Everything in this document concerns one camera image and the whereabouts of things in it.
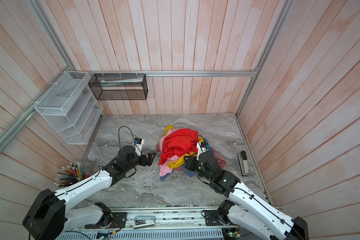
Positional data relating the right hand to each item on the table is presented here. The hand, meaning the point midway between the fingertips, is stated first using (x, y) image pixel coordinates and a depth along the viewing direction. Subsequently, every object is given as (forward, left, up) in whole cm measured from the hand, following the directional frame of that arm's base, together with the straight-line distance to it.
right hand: (183, 157), depth 74 cm
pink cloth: (0, +11, -15) cm, 18 cm away
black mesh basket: (+52, +46, +6) cm, 70 cm away
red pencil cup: (-7, +60, -8) cm, 61 cm away
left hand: (+6, +20, -8) cm, 22 cm away
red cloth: (+9, +2, 0) cm, 9 cm away
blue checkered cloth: (-1, 0, -8) cm, 9 cm away
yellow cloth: (-1, +3, -4) cm, 5 cm away
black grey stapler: (+8, -37, -17) cm, 42 cm away
